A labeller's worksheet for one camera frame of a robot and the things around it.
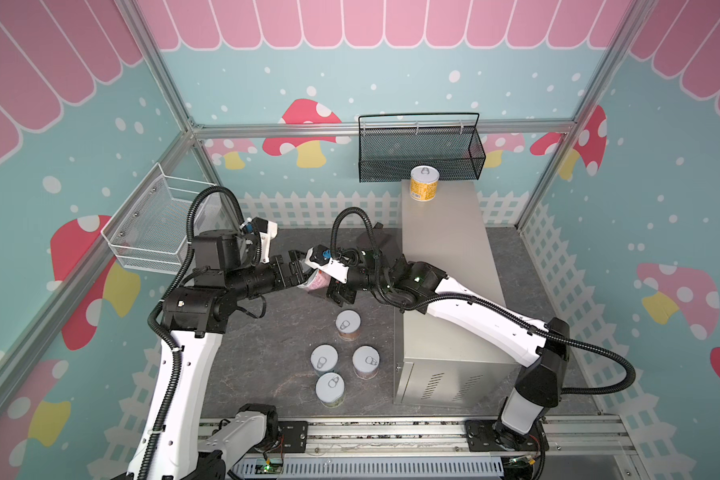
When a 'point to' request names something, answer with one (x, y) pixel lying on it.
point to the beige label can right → (366, 361)
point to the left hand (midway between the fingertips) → (308, 272)
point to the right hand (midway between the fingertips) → (316, 273)
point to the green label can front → (330, 389)
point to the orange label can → (348, 323)
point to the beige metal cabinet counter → (435, 363)
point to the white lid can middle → (324, 359)
